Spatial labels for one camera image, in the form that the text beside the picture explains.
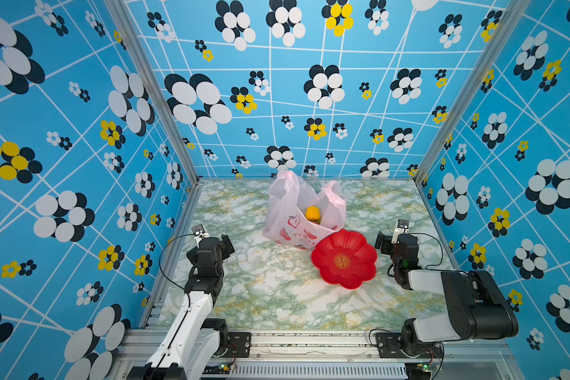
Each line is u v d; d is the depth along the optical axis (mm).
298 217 797
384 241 848
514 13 681
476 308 444
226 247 785
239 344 737
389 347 722
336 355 724
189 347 453
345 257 935
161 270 953
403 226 790
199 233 685
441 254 943
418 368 706
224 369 703
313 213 990
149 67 811
